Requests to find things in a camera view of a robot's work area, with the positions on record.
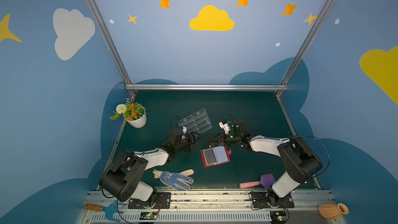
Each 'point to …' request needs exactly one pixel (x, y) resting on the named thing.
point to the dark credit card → (210, 156)
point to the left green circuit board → (148, 215)
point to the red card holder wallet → (221, 154)
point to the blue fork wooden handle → (112, 210)
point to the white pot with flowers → (134, 114)
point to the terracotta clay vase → (331, 211)
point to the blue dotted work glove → (180, 181)
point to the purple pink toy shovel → (266, 180)
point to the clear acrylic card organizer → (199, 122)
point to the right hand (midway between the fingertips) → (213, 138)
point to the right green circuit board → (278, 217)
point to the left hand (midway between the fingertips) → (205, 139)
